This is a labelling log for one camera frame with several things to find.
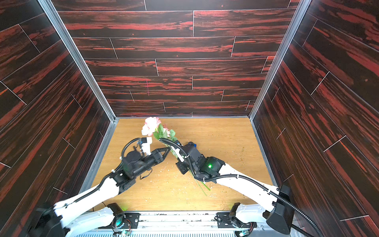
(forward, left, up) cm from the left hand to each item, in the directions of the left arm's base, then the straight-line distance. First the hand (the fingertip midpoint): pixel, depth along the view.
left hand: (169, 150), depth 73 cm
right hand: (-1, -6, -4) cm, 7 cm away
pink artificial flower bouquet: (+8, +8, +9) cm, 15 cm away
